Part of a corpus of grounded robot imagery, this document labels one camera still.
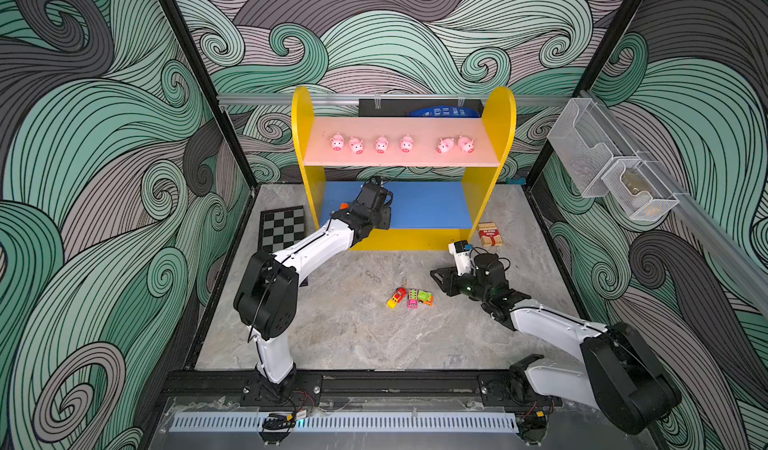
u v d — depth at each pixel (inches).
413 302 34.2
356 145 28.0
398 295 34.5
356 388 29.3
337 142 28.4
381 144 28.1
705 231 22.2
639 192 25.2
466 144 28.1
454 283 29.9
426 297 34.4
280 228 40.5
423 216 33.8
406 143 28.1
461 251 30.1
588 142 30.6
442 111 36.1
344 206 28.2
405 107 37.2
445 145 28.1
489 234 40.7
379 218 32.0
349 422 27.5
